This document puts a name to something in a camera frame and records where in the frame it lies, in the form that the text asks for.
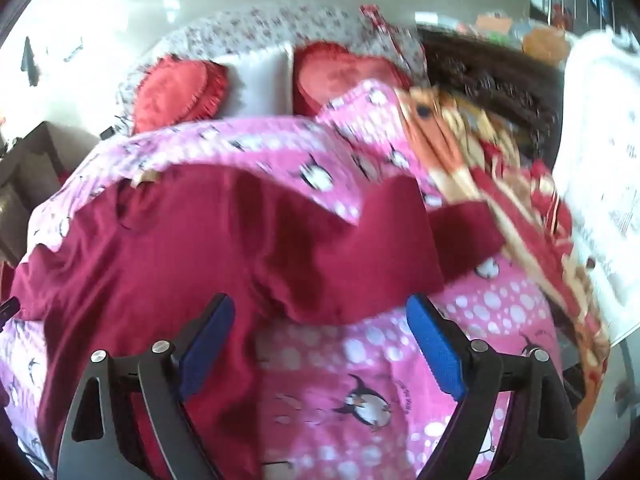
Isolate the dark wooden desk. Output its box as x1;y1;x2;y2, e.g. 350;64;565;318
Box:
0;122;66;266

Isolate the white pillow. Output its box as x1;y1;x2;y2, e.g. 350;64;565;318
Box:
215;45;296;116

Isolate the dark carved wooden furniture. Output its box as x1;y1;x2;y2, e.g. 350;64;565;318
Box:
417;27;568;171

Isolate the floral print bedding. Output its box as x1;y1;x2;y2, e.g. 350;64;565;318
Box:
117;4;428;126

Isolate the dark hanging garment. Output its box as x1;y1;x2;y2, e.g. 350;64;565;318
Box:
20;37;40;87

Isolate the red heart-shaped pillow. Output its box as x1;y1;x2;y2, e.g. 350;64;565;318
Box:
132;55;231;133
292;42;413;116

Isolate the pink penguin print blanket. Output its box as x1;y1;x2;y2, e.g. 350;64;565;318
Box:
0;80;566;480

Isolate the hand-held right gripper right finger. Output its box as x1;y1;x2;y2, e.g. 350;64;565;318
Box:
405;294;586;480

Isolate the orange object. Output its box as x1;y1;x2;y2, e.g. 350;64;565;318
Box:
522;25;571;66

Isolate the orange patterned blanket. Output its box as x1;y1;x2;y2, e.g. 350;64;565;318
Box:
395;85;613;433

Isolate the maroon sweater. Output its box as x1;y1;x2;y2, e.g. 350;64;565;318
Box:
10;162;506;480

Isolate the white printed cloth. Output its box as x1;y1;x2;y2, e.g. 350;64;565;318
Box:
552;27;640;346

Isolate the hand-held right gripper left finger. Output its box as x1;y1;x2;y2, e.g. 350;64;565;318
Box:
54;292;237;480

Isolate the red patterned cloth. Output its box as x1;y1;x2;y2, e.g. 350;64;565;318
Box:
360;5;403;61

